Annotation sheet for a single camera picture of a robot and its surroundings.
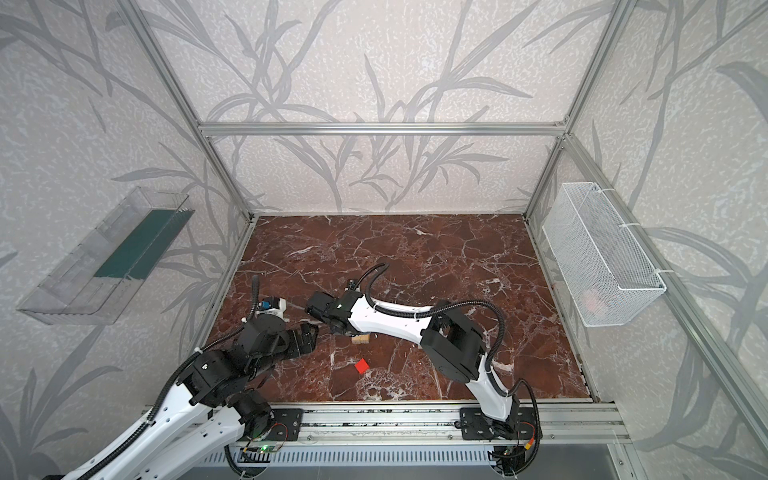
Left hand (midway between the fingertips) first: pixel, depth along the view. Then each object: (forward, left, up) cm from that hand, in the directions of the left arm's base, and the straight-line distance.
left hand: (311, 325), depth 76 cm
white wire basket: (+3, -66, +21) cm, 69 cm away
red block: (-6, -12, -13) cm, 19 cm away
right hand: (+7, -8, -9) cm, 14 cm away
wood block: (+1, -12, -12) cm, 17 cm away
